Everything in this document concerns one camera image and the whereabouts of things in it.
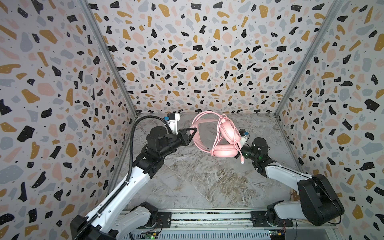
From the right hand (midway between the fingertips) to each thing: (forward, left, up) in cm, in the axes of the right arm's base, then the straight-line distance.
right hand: (224, 141), depth 81 cm
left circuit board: (-41, +35, -19) cm, 57 cm away
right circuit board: (-39, -25, -21) cm, 51 cm away
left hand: (-5, +14, +18) cm, 23 cm away
